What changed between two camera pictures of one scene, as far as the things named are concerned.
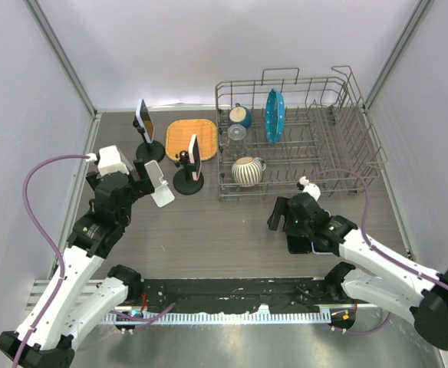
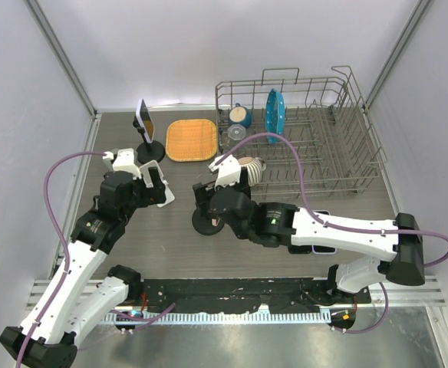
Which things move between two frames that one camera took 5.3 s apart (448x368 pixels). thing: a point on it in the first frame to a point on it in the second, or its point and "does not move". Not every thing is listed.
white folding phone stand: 163,193 does not move
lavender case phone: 325,247 does not move
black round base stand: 183,181 to 204,225
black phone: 298,244 does not move
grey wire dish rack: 281,131 does not move
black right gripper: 282,208 to 202,194
